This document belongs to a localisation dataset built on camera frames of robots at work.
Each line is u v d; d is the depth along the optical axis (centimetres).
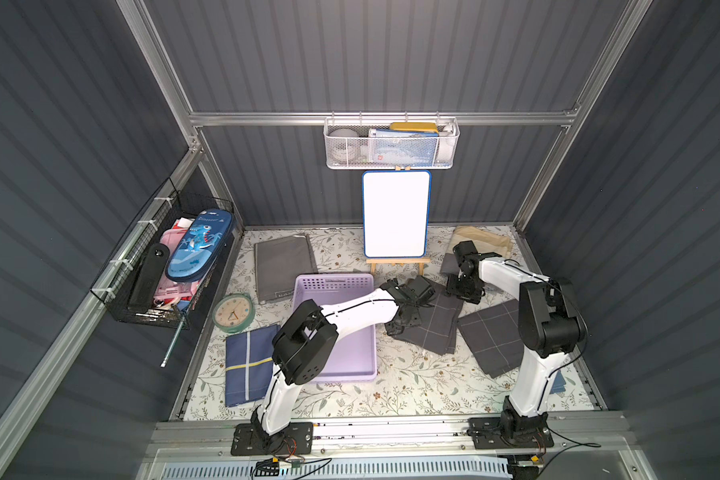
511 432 67
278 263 108
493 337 89
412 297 70
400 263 102
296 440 74
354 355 90
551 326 52
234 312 94
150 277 63
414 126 89
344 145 83
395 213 93
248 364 84
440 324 93
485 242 114
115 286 61
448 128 87
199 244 67
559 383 81
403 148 87
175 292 65
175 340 62
